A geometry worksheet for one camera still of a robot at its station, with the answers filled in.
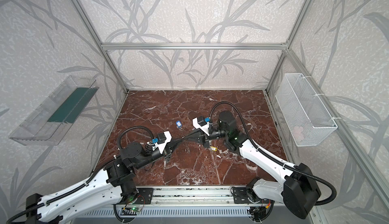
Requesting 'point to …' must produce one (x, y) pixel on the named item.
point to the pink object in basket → (297, 130)
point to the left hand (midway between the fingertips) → (184, 135)
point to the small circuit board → (135, 209)
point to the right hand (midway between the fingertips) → (187, 133)
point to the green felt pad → (74, 105)
